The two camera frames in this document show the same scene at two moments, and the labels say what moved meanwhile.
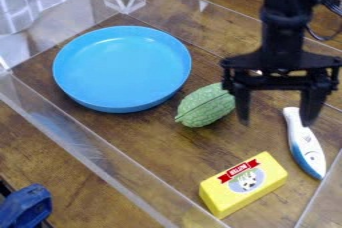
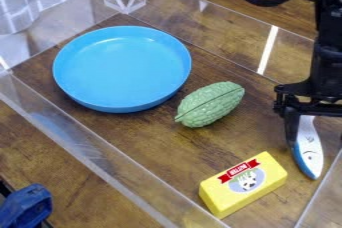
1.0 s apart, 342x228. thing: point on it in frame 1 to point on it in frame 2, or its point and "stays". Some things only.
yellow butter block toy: (225, 191) stays
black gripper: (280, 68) to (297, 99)
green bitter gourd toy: (204, 106) stays
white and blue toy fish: (304, 145) stays
